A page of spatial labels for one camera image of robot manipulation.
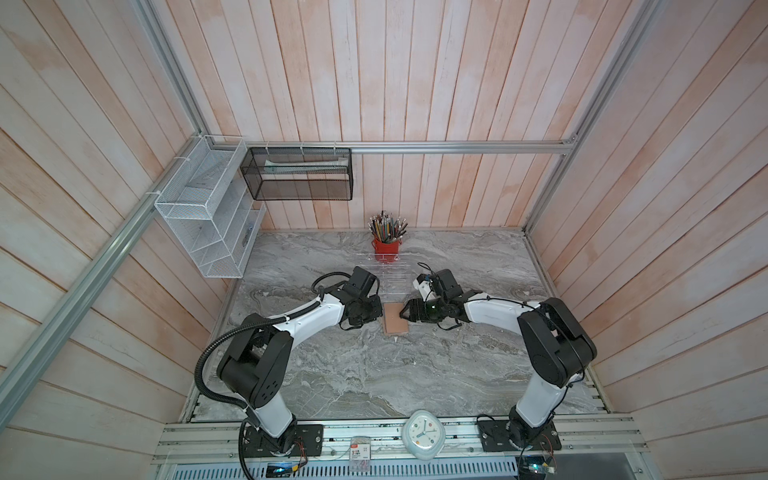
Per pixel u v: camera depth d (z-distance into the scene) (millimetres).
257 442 720
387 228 1009
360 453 700
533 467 711
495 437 731
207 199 768
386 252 1050
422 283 880
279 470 705
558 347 484
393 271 1068
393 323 929
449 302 742
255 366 454
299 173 1046
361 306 700
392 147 991
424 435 716
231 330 432
